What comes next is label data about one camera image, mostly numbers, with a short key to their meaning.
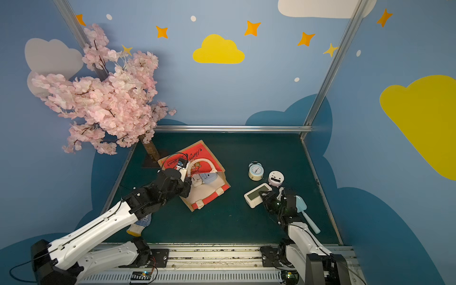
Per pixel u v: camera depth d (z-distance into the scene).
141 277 0.73
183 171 0.65
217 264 0.73
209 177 0.96
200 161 0.85
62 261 0.39
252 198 0.86
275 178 0.98
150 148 0.98
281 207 0.70
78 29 0.74
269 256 0.75
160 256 0.76
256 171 0.99
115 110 0.62
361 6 0.69
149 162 1.07
